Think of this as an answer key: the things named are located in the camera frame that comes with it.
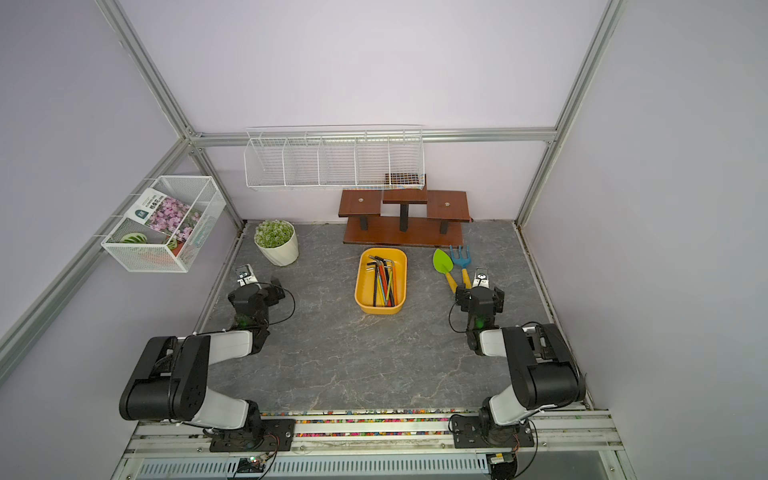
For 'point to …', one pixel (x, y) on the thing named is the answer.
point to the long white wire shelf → (335, 157)
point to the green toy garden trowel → (444, 264)
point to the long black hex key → (377, 276)
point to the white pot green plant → (277, 239)
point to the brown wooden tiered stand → (447, 210)
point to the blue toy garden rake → (463, 263)
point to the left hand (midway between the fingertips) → (260, 281)
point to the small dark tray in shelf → (402, 179)
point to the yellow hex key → (393, 281)
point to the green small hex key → (390, 280)
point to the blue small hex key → (383, 291)
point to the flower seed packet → (164, 213)
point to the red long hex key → (384, 284)
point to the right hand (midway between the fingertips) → (480, 284)
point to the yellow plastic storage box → (365, 279)
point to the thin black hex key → (375, 282)
